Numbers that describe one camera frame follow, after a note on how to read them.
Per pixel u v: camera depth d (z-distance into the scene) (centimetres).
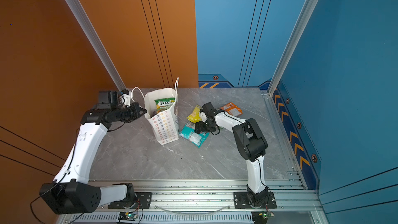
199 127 86
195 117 102
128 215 71
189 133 93
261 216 70
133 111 66
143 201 74
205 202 76
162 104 91
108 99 56
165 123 80
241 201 72
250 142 53
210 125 82
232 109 106
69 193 37
